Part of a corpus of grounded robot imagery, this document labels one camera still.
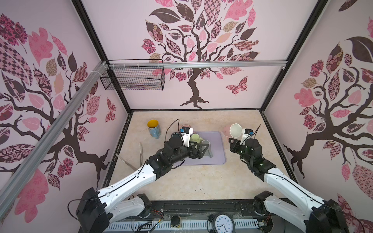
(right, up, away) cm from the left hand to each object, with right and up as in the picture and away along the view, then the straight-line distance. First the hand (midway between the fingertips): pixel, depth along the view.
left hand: (202, 147), depth 71 cm
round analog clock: (+10, -36, -3) cm, 38 cm away
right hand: (+17, +4, +10) cm, 20 cm away
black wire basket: (-43, +45, +24) cm, 67 cm away
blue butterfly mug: (-32, +9, +27) cm, 43 cm away
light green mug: (-3, +3, +20) cm, 20 cm away
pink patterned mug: (+20, +8, +12) cm, 24 cm away
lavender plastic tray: (+12, -5, +27) cm, 30 cm away
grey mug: (+2, -1, -6) cm, 7 cm away
